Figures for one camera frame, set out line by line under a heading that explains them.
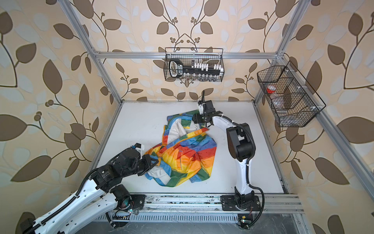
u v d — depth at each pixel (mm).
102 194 502
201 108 930
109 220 695
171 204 753
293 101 731
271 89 806
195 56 905
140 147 713
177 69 844
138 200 753
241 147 550
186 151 866
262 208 693
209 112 806
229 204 724
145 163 649
